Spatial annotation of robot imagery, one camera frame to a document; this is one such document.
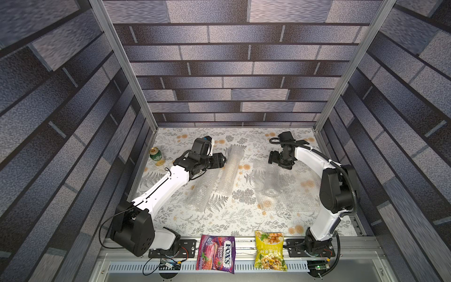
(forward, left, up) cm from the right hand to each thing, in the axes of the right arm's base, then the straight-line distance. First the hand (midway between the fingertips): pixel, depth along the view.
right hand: (274, 162), depth 95 cm
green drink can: (+1, +66, +5) cm, 66 cm away
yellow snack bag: (-43, +8, -2) cm, 43 cm away
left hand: (-7, +28, +13) cm, 32 cm away
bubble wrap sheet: (-16, -9, -7) cm, 19 cm away
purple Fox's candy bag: (-43, +30, -4) cm, 52 cm away
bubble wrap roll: (-13, +26, 0) cm, 29 cm away
